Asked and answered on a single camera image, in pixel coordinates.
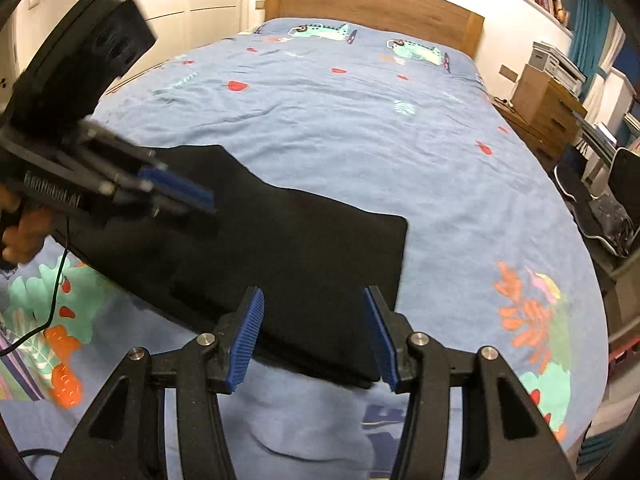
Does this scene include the white printer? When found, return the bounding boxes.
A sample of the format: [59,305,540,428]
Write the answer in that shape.
[530,41,587,96]

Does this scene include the teal and white curtain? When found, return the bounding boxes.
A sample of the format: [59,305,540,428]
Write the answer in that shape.
[570,0,626,106]

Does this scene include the black cable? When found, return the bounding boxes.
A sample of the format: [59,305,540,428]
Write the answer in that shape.
[0,215,71,461]

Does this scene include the wooden headboard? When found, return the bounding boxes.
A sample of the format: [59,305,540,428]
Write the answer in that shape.
[264,0,486,58]

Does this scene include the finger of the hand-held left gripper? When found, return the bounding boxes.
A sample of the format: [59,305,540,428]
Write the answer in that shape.
[150,180,218,217]
[80,122,168,193]

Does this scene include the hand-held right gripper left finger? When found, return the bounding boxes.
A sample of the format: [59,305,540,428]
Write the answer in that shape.
[52,287,266,480]

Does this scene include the blue printed blanket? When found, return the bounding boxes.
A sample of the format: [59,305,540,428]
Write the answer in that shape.
[0,17,608,480]

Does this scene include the wooden drawer cabinet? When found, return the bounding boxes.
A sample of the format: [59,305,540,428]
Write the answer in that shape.
[511,64,588,158]

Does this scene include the dark clothes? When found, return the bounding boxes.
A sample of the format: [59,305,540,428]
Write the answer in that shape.
[587,195,633,256]

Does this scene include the black pants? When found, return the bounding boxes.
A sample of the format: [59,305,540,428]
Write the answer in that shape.
[65,144,408,390]

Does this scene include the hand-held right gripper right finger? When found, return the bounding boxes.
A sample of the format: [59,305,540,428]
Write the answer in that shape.
[362,286,576,480]

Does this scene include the black desk chair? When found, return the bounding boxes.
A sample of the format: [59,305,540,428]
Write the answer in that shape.
[552,147,640,261]

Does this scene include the teal striped curtain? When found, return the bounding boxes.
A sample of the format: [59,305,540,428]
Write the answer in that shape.
[575,412,618,473]

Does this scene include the person's left hand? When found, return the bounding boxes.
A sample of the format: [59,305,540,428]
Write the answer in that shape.
[0,187,53,266]

